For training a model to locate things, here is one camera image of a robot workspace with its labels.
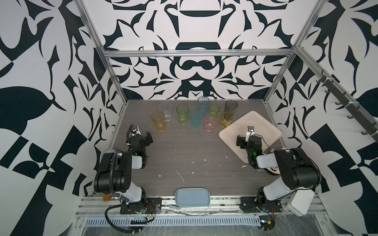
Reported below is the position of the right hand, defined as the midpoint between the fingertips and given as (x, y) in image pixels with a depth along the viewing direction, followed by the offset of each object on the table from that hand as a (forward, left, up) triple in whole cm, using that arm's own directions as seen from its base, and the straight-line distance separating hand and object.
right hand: (247, 133), depth 95 cm
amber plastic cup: (+7, +56, +10) cm, 57 cm away
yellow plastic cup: (+13, +11, -2) cm, 17 cm away
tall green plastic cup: (+13, +41, +8) cm, 44 cm away
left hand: (0, +69, +3) cm, 69 cm away
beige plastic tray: (+4, -18, -7) cm, 20 cm away
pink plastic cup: (+11, +22, -3) cm, 25 cm away
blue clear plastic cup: (+24, +27, +4) cm, 36 cm away
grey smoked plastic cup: (+17, +9, +8) cm, 21 cm away
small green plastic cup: (+19, +20, +1) cm, 28 cm away
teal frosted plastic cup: (+13, +33, 0) cm, 35 cm away
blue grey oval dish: (-36, +36, -2) cm, 51 cm away
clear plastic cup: (+19, +53, +5) cm, 57 cm away
